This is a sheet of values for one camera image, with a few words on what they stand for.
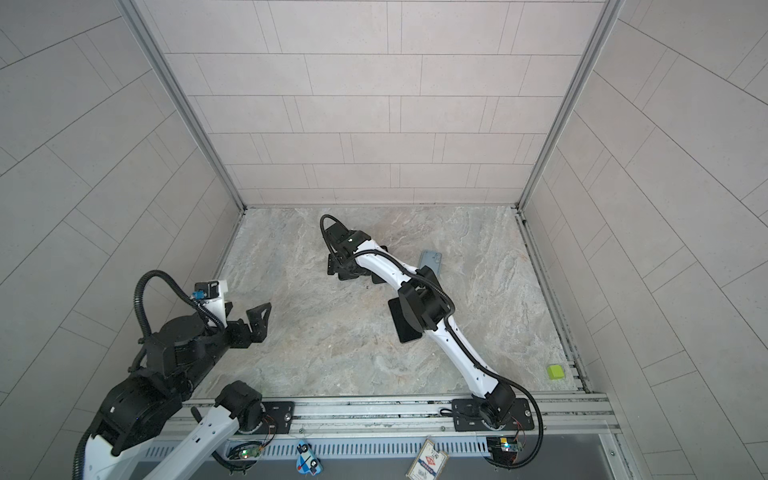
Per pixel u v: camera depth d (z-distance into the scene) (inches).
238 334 21.3
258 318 22.1
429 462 25.4
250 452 25.3
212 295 20.8
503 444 26.9
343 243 29.2
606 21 28.4
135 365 17.5
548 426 26.9
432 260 40.1
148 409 15.7
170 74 31.9
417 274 24.5
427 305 24.7
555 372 30.1
